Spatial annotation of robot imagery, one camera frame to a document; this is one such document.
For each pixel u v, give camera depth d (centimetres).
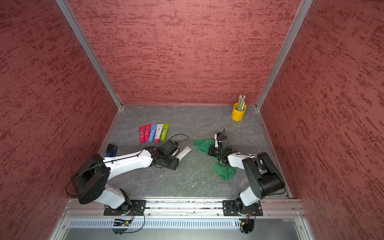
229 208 74
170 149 69
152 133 102
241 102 105
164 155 68
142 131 103
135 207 74
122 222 72
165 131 103
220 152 74
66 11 72
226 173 85
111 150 92
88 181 43
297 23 76
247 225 70
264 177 45
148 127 106
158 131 103
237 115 107
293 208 76
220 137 85
